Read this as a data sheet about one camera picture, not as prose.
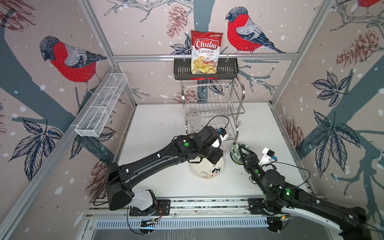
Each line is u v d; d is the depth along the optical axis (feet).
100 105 2.55
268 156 2.09
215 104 3.40
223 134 2.01
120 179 1.31
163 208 2.41
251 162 2.03
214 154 1.97
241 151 2.15
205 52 2.74
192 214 2.38
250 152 2.08
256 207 2.37
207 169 2.73
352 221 1.58
